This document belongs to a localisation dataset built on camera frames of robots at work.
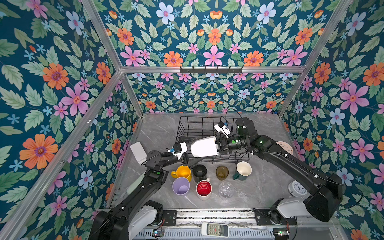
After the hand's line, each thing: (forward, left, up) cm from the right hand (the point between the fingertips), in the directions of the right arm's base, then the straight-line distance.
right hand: (208, 148), depth 65 cm
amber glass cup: (0, -8, -28) cm, 29 cm away
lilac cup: (-7, +15, -28) cm, 33 cm away
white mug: (-2, +2, +4) cm, 4 cm away
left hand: (-1, +3, +3) cm, 5 cm away
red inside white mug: (-8, +2, -29) cm, 30 cm away
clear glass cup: (-9, -10, -29) cm, 32 cm away
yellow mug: (+1, +15, -27) cm, 31 cm away
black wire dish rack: (+36, +12, -30) cm, 49 cm away
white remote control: (-27, -3, -28) cm, 39 cm away
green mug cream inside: (+2, -21, -28) cm, 35 cm away
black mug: (0, +5, -27) cm, 28 cm away
